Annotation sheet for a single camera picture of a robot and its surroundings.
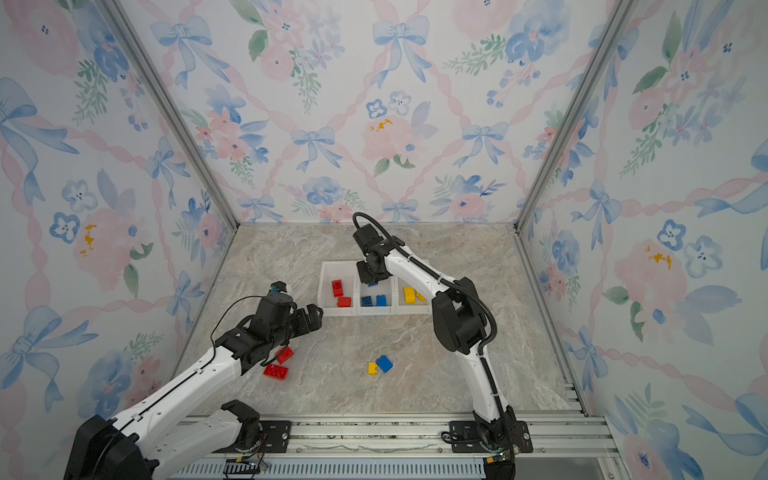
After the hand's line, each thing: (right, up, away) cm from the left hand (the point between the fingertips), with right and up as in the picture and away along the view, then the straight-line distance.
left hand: (311, 312), depth 83 cm
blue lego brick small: (+20, -15, +3) cm, 25 cm away
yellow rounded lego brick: (+29, +2, +15) cm, 32 cm away
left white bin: (+1, +10, +26) cm, 28 cm away
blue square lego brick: (+14, +1, +14) cm, 20 cm away
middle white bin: (+21, +5, +15) cm, 26 cm away
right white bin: (+24, +2, +10) cm, 26 cm away
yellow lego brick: (+28, +7, -21) cm, 36 cm away
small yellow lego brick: (+17, -16, +1) cm, 23 cm away
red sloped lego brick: (+7, 0, +16) cm, 17 cm away
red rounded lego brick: (+4, +5, +18) cm, 19 cm away
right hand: (+15, +10, +13) cm, 23 cm away
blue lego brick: (+16, +7, +11) cm, 21 cm away
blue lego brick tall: (+19, +1, +13) cm, 23 cm away
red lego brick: (-10, -17, 0) cm, 20 cm away
